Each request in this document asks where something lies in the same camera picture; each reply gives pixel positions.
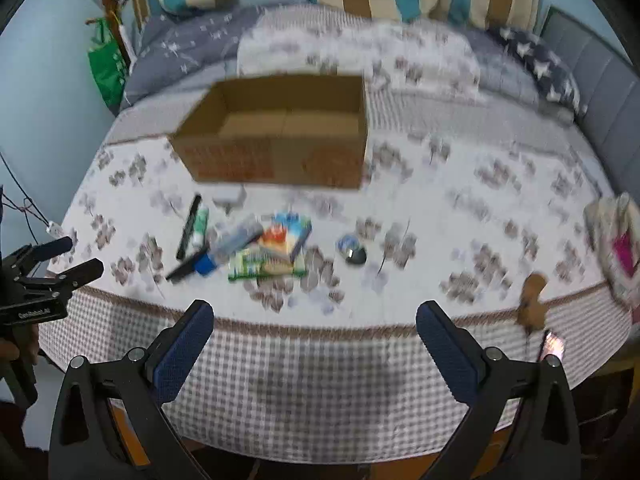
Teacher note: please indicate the glowing phone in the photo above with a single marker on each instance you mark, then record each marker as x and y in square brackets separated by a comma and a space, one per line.
[552, 346]

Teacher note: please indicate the brown wooden piece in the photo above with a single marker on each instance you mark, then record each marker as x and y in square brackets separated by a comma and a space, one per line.
[531, 302]

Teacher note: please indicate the grey tube with blue cap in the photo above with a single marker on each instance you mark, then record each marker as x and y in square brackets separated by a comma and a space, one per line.
[235, 240]

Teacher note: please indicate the colourful small box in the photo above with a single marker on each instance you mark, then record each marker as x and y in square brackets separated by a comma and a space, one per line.
[282, 235]

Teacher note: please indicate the green and white tube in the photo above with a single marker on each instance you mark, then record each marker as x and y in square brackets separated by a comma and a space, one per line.
[201, 225]

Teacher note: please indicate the grey padded panel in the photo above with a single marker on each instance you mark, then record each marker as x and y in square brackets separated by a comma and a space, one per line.
[595, 80]

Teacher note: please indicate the brown cardboard box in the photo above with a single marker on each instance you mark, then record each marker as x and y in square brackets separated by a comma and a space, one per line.
[280, 160]

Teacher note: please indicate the small round black item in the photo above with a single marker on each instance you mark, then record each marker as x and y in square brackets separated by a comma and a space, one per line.
[355, 255]

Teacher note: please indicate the green bag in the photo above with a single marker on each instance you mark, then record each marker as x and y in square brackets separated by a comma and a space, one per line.
[107, 67]

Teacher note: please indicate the person's left hand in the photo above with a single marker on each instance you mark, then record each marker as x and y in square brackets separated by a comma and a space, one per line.
[12, 347]

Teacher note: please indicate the small white item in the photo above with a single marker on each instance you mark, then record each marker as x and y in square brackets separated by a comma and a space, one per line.
[230, 196]

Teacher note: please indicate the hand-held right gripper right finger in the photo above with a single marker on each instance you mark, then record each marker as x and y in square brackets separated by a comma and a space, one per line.
[450, 355]

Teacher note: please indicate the dark blue star pillow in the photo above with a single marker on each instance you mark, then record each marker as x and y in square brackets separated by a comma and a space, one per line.
[545, 67]

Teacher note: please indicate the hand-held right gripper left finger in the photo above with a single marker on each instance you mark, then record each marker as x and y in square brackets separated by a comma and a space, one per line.
[185, 355]

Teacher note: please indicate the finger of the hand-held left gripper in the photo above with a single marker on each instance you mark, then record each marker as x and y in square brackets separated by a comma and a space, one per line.
[82, 271]
[52, 248]

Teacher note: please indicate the black tube with red print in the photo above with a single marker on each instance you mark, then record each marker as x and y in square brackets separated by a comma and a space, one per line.
[189, 225]

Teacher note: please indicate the floral checked bed quilt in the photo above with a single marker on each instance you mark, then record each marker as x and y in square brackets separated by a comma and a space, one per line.
[450, 210]

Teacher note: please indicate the floral cloth bag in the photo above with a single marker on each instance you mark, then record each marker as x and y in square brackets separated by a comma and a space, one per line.
[612, 240]

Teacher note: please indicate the green snack packet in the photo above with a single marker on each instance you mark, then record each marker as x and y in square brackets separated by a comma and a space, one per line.
[255, 262]

